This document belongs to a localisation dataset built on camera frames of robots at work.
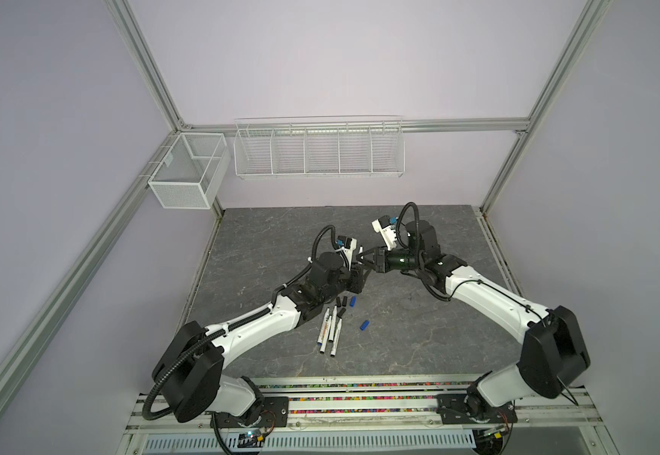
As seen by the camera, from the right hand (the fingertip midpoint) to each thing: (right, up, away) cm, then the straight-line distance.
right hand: (358, 259), depth 78 cm
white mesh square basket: (-59, +29, +24) cm, 70 cm away
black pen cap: (-6, -16, +16) cm, 23 cm away
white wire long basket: (-12, +37, +19) cm, 44 cm away
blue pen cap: (-1, -16, +16) cm, 22 cm away
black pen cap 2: (-5, -18, +13) cm, 23 cm away
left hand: (+3, -3, 0) cm, 4 cm away
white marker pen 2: (-10, -24, +8) cm, 27 cm away
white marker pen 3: (-6, -25, +8) cm, 27 cm away
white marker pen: (-7, -21, +11) cm, 25 cm away
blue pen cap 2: (+3, -22, +11) cm, 25 cm away
